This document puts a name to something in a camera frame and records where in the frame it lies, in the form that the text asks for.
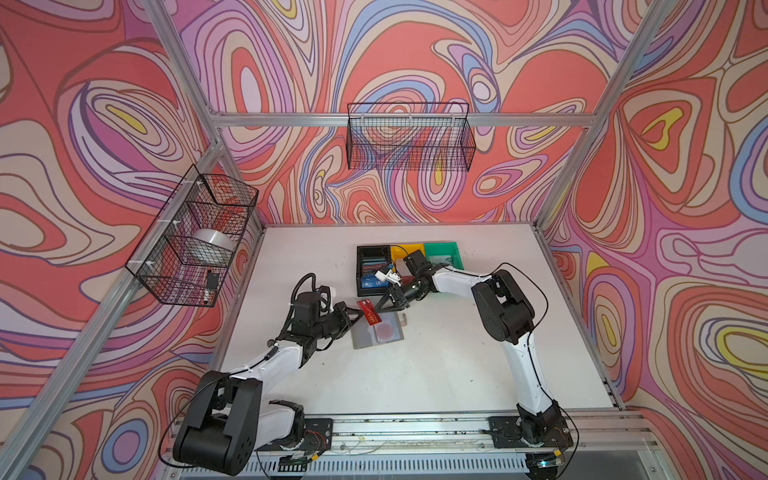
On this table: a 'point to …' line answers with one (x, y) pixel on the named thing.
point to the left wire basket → (189, 251)
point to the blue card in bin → (371, 281)
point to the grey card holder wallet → (364, 335)
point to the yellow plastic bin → (400, 251)
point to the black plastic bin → (370, 260)
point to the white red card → (440, 259)
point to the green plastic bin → (446, 254)
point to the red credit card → (369, 311)
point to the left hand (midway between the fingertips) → (366, 312)
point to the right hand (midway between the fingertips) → (381, 315)
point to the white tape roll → (215, 238)
